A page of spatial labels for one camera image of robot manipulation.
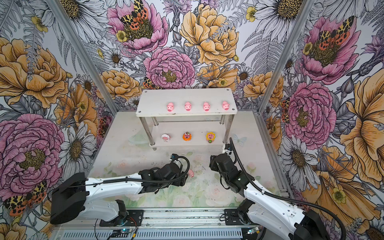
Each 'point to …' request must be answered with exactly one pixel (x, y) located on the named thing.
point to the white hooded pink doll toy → (166, 137)
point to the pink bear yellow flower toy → (210, 137)
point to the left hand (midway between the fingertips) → (180, 178)
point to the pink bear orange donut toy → (187, 136)
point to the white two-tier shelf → (186, 117)
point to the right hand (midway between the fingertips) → (214, 162)
